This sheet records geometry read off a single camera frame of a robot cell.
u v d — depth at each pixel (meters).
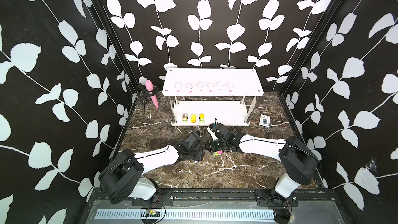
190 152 0.66
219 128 0.69
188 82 0.76
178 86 0.73
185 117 0.95
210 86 0.73
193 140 0.68
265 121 1.01
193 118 0.95
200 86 0.73
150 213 0.70
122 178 0.42
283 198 0.62
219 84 0.75
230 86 0.73
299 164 0.45
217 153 0.86
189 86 0.73
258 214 0.70
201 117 0.95
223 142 0.68
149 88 0.94
